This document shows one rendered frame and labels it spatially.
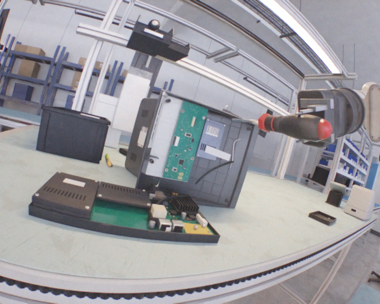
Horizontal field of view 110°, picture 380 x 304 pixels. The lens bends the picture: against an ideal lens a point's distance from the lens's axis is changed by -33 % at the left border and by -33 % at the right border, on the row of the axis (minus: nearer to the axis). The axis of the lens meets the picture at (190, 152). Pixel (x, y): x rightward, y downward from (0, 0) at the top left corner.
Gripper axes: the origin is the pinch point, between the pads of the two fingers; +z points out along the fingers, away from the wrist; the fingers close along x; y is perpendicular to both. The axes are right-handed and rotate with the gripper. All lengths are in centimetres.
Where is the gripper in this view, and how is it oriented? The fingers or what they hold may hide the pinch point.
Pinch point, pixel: (297, 127)
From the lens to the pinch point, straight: 21.0
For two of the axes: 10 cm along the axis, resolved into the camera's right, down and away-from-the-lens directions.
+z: -9.2, 2.3, -3.3
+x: -1.5, -9.6, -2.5
